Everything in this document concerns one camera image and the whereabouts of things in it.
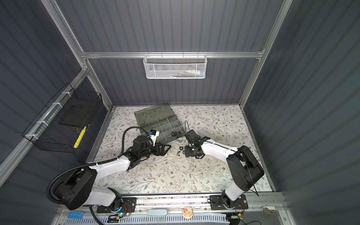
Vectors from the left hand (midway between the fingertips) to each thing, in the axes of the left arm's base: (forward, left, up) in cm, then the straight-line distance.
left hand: (167, 147), depth 84 cm
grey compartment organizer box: (+31, +8, -10) cm, 34 cm away
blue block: (-33, +45, -9) cm, 56 cm away
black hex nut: (+5, -8, -10) cm, 14 cm away
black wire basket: (+5, +55, +18) cm, 58 cm away
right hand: (0, -14, -7) cm, 16 cm away
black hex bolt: (+16, -4, -9) cm, 19 cm away
